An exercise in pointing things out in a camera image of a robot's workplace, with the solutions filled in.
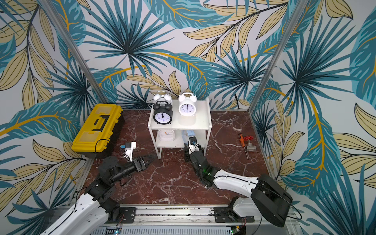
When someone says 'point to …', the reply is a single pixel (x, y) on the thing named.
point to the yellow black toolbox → (97, 135)
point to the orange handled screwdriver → (243, 142)
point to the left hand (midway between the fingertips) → (153, 159)
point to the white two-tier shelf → (190, 118)
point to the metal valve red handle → (250, 147)
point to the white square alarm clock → (166, 135)
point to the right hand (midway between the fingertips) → (189, 143)
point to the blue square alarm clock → (186, 133)
